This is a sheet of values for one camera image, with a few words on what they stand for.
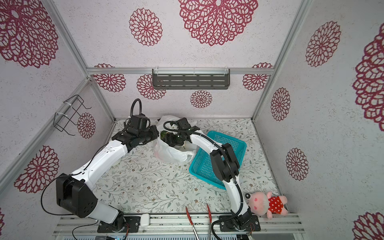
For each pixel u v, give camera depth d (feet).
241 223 2.09
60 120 2.36
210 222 2.49
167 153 2.63
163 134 2.79
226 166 1.85
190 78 3.09
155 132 2.41
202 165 3.11
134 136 2.00
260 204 2.41
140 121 2.05
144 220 2.48
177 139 2.72
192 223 2.47
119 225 2.14
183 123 2.51
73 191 1.35
